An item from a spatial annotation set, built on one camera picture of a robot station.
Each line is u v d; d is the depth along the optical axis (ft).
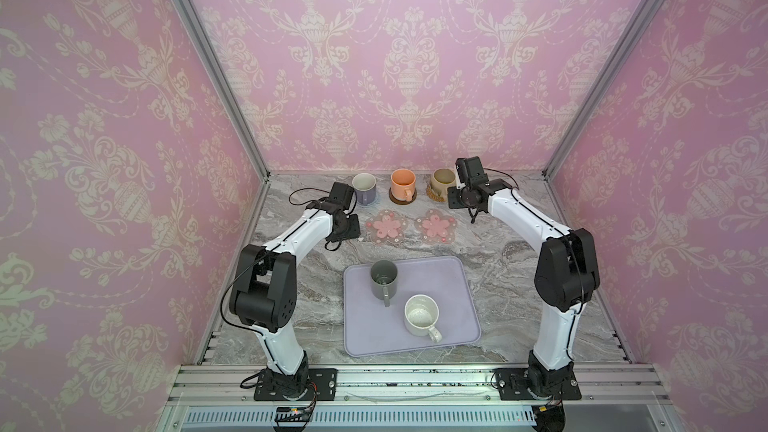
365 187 3.60
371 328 2.74
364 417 5.20
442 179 3.59
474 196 2.26
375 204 3.68
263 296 1.58
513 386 2.39
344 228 2.65
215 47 2.83
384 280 2.96
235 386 2.48
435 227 3.48
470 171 2.44
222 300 1.47
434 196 3.68
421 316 2.78
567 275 1.66
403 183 3.48
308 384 2.39
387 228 3.46
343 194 2.49
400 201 3.61
